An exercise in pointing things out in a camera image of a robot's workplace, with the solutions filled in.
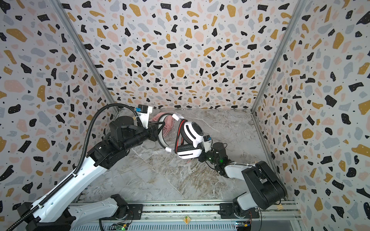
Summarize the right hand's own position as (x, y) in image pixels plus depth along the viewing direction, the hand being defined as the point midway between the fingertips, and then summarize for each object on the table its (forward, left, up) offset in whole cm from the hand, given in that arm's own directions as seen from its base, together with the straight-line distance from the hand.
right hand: (192, 147), depth 86 cm
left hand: (-3, +12, +29) cm, 31 cm away
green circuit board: (-39, +35, -12) cm, 54 cm away
